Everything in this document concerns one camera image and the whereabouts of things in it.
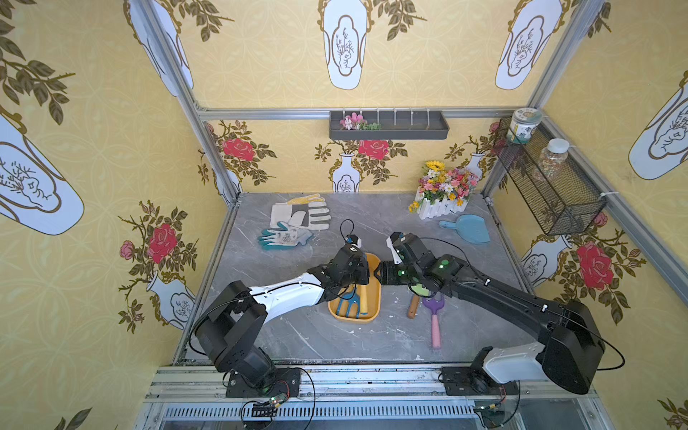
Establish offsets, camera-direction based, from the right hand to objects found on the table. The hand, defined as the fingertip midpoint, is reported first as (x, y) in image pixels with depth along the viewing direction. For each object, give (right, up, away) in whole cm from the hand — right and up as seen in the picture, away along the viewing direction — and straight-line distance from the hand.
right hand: (384, 267), depth 83 cm
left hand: (-7, 0, +6) cm, 10 cm away
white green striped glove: (-26, +16, +31) cm, 43 cm away
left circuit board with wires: (-34, -37, -10) cm, 51 cm away
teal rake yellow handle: (-10, -12, +9) cm, 18 cm away
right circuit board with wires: (+25, -36, -12) cm, 46 cm away
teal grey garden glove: (-37, +8, +24) cm, 44 cm away
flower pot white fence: (+25, +25, +18) cm, 40 cm away
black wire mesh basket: (+55, +38, +21) cm, 70 cm away
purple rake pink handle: (+17, -13, +4) cm, 22 cm away
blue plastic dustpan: (+38, +11, +26) cm, 48 cm away
